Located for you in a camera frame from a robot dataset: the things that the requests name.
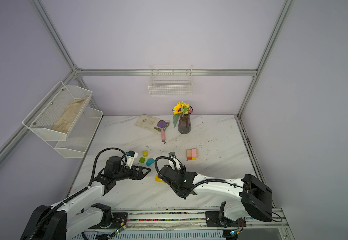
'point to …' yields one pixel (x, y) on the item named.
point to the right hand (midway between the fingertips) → (171, 166)
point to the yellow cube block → (145, 153)
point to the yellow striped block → (194, 158)
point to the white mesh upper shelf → (53, 119)
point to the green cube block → (142, 159)
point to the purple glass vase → (184, 125)
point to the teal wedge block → (149, 162)
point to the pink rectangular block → (194, 153)
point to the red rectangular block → (189, 158)
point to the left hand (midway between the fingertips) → (145, 170)
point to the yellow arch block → (157, 179)
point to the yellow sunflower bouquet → (180, 108)
